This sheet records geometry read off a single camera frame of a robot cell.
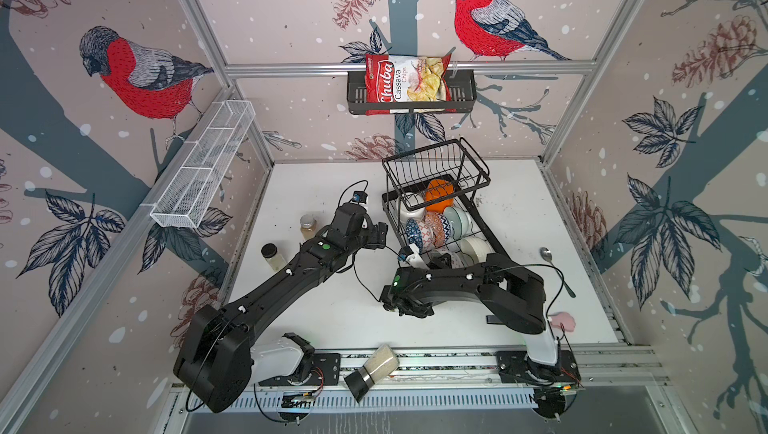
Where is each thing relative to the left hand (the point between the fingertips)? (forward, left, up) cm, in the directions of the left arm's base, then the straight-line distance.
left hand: (375, 225), depth 82 cm
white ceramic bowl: (+11, -13, -11) cm, 20 cm away
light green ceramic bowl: (+5, -26, -6) cm, 27 cm away
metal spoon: (-1, -54, -16) cm, 56 cm away
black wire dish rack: (+16, -9, +3) cm, 19 cm away
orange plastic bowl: (+5, -18, +7) cm, 20 cm away
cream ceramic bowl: (-5, -29, -6) cm, 30 cm away
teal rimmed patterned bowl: (+7, -12, -15) cm, 20 cm away
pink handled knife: (-21, -52, -15) cm, 58 cm away
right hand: (-9, -20, -9) cm, 23 cm away
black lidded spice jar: (-6, +29, -7) cm, 30 cm away
